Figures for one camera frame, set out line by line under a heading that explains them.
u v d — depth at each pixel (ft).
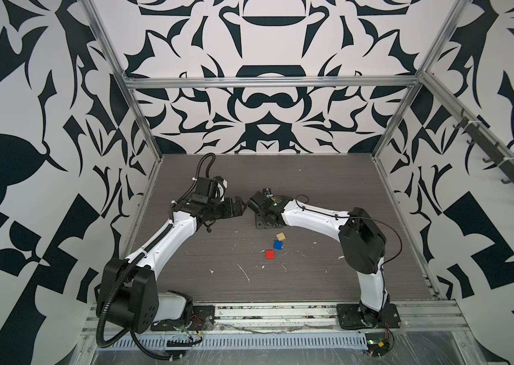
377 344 2.34
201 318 2.43
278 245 2.97
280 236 3.00
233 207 2.45
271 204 2.18
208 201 2.13
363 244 1.65
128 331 1.46
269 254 2.94
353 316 2.43
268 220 2.17
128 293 1.33
